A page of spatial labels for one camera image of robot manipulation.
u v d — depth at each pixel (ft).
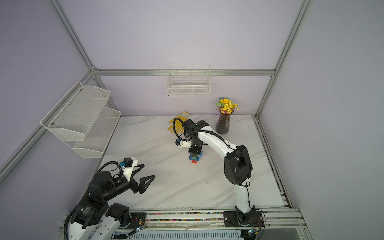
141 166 2.30
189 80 3.12
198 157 2.92
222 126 3.31
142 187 1.96
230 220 2.39
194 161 3.03
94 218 1.57
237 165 1.66
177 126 2.59
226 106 2.98
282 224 2.41
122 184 1.90
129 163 1.87
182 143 2.62
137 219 2.41
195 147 2.46
